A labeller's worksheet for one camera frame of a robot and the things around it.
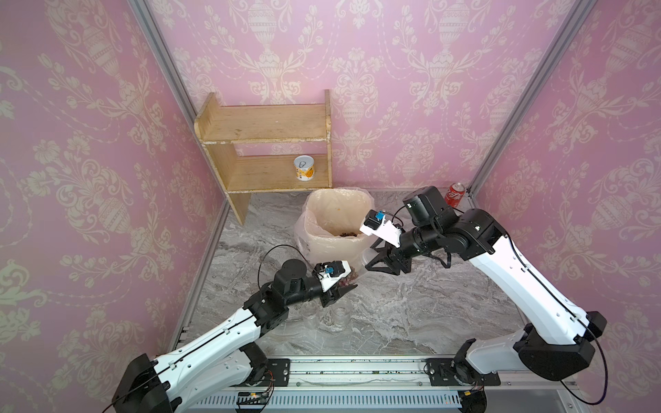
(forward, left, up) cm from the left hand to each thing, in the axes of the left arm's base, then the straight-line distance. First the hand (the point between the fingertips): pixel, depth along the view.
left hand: (351, 277), depth 71 cm
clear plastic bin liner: (+15, +7, +2) cm, 16 cm away
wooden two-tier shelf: (+59, +40, 0) cm, 71 cm away
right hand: (0, -5, +11) cm, 12 cm away
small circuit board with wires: (-26, +28, -25) cm, 46 cm away
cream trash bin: (+27, +7, -12) cm, 30 cm away
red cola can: (+44, -45, -11) cm, 64 cm away
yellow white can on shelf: (+40, +16, +6) cm, 43 cm away
